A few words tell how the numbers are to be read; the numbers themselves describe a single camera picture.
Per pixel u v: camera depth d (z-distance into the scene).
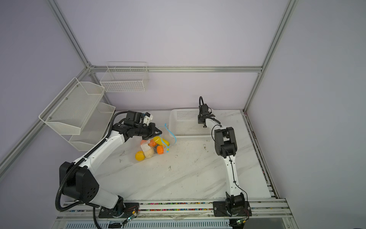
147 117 0.77
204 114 0.91
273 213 0.74
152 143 0.96
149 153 0.88
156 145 0.90
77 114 0.78
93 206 0.54
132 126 0.64
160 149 0.88
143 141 0.95
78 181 0.42
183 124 1.11
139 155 0.90
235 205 0.65
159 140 0.80
